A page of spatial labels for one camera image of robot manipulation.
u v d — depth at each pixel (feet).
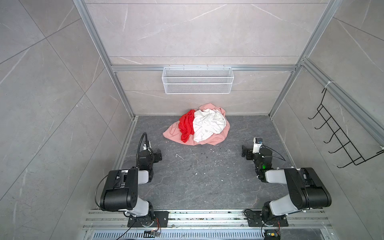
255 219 2.39
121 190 1.49
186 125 3.30
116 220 2.45
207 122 3.27
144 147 2.64
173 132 3.51
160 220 2.40
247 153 2.72
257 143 2.62
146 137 2.50
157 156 2.86
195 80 3.29
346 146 2.11
